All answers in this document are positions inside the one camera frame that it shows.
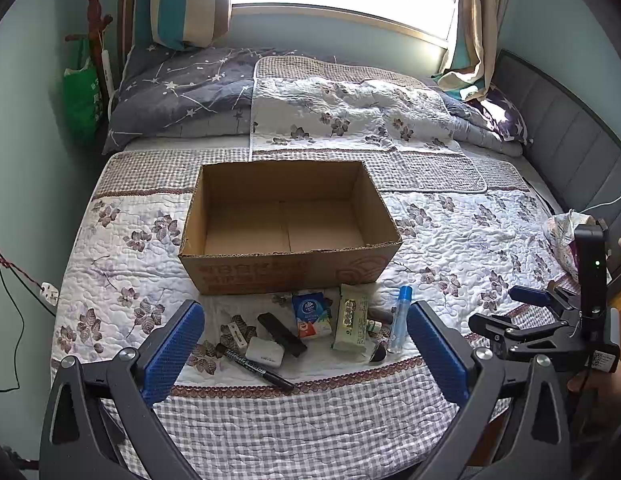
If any white power strip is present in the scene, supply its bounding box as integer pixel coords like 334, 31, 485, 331
101, 49, 116, 111

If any wooden coat rack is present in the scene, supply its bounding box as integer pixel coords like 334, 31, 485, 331
65, 0, 126, 111

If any striped cushion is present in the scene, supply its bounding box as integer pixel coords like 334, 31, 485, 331
150, 0, 234, 51

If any grey padded headboard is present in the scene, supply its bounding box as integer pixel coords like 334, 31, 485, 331
491, 49, 621, 231

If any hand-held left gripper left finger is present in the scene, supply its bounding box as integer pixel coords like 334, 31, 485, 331
40, 300, 206, 480

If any red twisted wire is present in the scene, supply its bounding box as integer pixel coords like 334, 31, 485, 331
0, 240, 46, 291

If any grey folded comforter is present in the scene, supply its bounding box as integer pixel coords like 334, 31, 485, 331
431, 77, 529, 158

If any blue tissue pack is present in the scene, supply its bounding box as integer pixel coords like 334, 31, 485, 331
292, 292, 334, 338

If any blue capped glue tube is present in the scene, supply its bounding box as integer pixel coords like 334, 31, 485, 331
388, 286, 414, 353

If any black marker pen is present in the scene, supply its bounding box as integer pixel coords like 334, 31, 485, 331
215, 343, 295, 392

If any beige curtain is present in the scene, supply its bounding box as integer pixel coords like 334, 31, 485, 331
438, 0, 514, 101

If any white cable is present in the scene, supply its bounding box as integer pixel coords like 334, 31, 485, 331
581, 195, 621, 213

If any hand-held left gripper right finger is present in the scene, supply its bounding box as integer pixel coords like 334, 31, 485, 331
407, 301, 574, 480

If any black rectangular device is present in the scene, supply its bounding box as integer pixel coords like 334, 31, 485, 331
257, 312, 308, 358

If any brown wooden board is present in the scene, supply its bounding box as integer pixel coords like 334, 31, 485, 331
116, 0, 141, 78

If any white charger plug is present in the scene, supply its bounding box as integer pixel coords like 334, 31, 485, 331
245, 336, 285, 367

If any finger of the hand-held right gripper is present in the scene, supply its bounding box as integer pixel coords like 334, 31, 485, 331
509, 282, 580, 324
468, 312, 562, 357

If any purple star print pillow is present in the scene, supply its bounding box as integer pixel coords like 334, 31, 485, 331
471, 85, 534, 146

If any black cable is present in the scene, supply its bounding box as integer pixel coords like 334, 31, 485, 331
0, 260, 26, 411

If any cardboard box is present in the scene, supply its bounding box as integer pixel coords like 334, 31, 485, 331
179, 160, 403, 296

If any green shopping bag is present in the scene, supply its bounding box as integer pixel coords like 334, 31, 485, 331
63, 40, 104, 148

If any grey star print pillow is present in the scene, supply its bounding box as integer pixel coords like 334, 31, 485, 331
103, 45, 336, 156

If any floral quilted pillow mat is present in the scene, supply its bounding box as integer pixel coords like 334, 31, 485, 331
249, 55, 487, 195

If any crumpled plastic bag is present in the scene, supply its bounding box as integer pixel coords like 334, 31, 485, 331
543, 210, 599, 281

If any green snack packet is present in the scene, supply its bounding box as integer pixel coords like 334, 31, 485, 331
332, 283, 372, 352

